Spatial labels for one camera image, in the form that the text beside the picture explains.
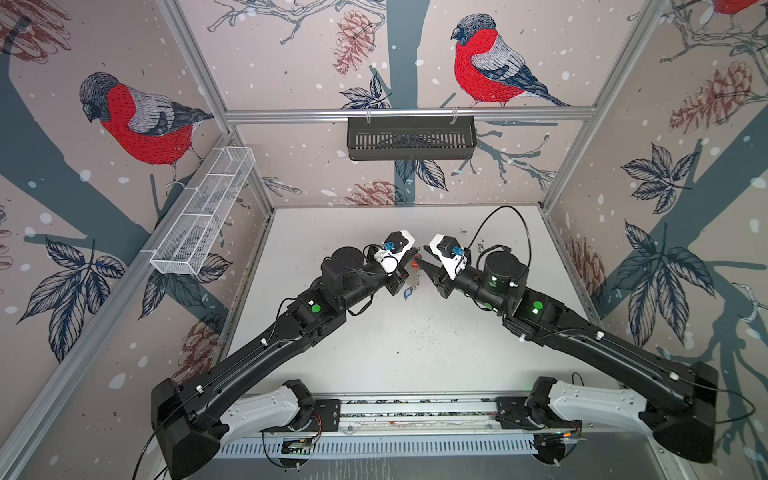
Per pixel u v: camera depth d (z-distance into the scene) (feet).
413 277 2.24
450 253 1.70
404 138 3.51
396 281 1.84
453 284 1.87
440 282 1.87
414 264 2.20
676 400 1.30
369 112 3.03
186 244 2.34
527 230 1.32
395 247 1.70
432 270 1.93
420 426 2.39
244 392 1.44
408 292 2.52
